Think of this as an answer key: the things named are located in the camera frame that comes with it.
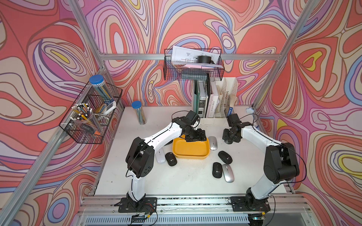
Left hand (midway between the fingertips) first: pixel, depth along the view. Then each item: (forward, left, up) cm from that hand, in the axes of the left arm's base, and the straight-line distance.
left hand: (203, 139), depth 84 cm
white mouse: (-5, +27, -13) cm, 30 cm away
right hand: (+4, -18, -7) cm, 20 cm away
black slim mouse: (-5, -15, -13) cm, 20 cm away
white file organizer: (+19, -12, -11) cm, 25 cm away
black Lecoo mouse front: (-14, -8, -12) cm, 20 cm away
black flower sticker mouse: (-7, +20, -12) cm, 24 cm away
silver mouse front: (-16, -15, -13) cm, 26 cm away
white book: (+24, -8, +9) cm, 27 cm away
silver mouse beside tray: (+5, -8, -11) cm, 15 cm away
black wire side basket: (+7, +56, +18) cm, 59 cm away
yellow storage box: (-1, +13, -12) cm, 17 cm away
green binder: (+21, +4, +15) cm, 27 cm away
